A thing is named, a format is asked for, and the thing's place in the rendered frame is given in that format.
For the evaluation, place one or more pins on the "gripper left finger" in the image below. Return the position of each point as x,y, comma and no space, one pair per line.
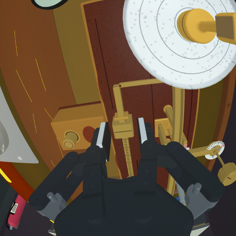
92,166

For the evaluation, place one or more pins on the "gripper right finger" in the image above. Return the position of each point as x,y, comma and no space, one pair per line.
147,162

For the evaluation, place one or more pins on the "brass knurled brake button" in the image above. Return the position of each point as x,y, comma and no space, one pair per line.
70,140

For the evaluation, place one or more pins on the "brass rider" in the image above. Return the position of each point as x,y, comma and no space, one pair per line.
122,127

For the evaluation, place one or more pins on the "brass brake box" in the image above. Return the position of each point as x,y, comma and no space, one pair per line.
77,119

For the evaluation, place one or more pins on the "brass balance beam with scale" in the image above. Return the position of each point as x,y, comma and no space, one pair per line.
118,99

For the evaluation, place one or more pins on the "brass knurled zero knob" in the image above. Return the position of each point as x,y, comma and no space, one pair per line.
227,173

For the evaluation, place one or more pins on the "dark red wooden balance base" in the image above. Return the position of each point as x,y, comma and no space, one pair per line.
118,55

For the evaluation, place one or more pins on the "white speckled balance pan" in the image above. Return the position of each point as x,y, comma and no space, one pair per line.
153,42

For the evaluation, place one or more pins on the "brass pan hanger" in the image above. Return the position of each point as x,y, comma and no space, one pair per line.
195,25

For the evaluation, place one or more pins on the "white pointer dial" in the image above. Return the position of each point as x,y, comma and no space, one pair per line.
212,147

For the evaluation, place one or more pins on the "grey tray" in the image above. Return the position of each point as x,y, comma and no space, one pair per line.
12,147

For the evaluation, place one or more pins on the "pink marker with label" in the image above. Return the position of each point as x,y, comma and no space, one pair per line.
17,210

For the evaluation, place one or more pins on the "olive mat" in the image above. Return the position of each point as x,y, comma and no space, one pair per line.
79,64

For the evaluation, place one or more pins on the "black rimmed pale green dish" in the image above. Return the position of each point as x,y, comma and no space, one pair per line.
49,2

